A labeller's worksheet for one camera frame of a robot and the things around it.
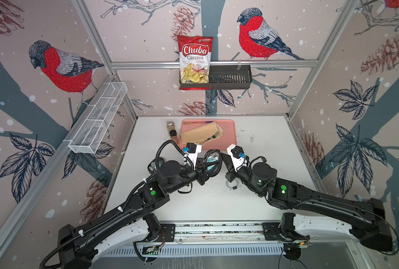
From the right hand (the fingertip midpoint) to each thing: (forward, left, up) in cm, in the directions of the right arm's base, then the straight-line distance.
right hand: (221, 152), depth 64 cm
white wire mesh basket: (+19, +59, 0) cm, 62 cm away
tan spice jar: (+34, +31, -23) cm, 51 cm away
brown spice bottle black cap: (+26, +28, -24) cm, 45 cm away
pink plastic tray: (+31, -7, -30) cm, 44 cm away
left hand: (-4, +1, 0) cm, 4 cm away
